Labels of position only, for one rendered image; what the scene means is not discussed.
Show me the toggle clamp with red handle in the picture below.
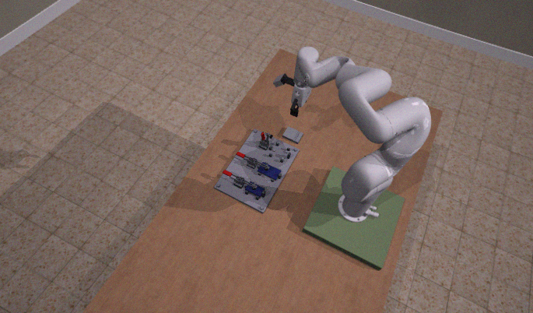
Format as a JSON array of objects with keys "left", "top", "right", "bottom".
[{"left": 223, "top": 170, "right": 257, "bottom": 190}]

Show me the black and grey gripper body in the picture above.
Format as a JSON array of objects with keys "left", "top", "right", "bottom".
[{"left": 291, "top": 84, "right": 312, "bottom": 107}]

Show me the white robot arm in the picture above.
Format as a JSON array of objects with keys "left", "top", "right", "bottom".
[{"left": 273, "top": 47, "right": 431, "bottom": 223}]

